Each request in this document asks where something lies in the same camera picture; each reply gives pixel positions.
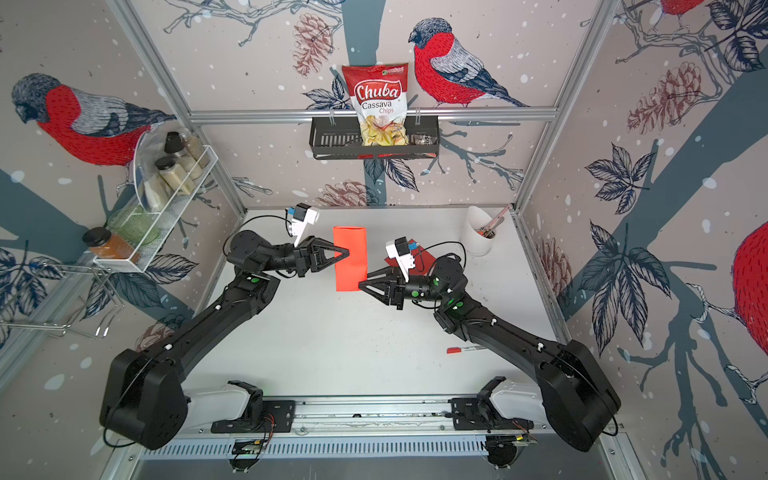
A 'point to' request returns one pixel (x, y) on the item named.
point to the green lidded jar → (133, 223)
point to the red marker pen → (453, 350)
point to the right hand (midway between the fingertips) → (363, 284)
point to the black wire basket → (340, 138)
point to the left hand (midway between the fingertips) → (348, 255)
